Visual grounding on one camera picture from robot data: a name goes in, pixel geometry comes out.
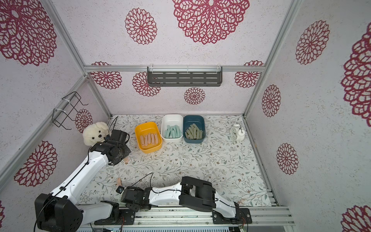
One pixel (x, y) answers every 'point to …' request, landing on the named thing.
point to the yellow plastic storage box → (143, 128)
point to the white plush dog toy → (93, 133)
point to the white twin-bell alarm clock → (237, 133)
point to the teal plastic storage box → (199, 121)
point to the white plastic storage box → (172, 128)
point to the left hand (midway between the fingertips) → (125, 153)
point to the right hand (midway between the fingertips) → (129, 198)
